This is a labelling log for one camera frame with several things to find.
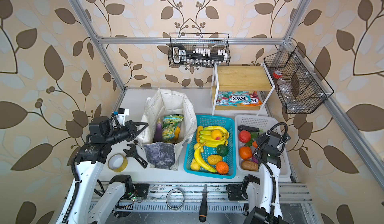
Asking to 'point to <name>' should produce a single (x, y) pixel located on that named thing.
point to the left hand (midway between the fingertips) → (148, 124)
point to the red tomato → (244, 136)
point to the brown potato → (249, 165)
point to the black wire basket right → (301, 88)
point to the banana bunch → (225, 136)
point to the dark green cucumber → (250, 129)
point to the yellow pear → (177, 132)
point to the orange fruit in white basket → (245, 152)
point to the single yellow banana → (198, 157)
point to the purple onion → (255, 160)
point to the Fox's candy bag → (246, 98)
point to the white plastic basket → (266, 123)
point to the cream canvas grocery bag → (167, 156)
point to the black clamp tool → (132, 153)
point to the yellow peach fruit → (216, 134)
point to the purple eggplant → (158, 137)
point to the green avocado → (222, 150)
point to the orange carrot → (255, 144)
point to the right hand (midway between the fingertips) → (268, 143)
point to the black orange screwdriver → (202, 215)
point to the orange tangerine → (222, 167)
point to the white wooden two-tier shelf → (252, 78)
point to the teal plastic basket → (211, 150)
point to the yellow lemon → (197, 145)
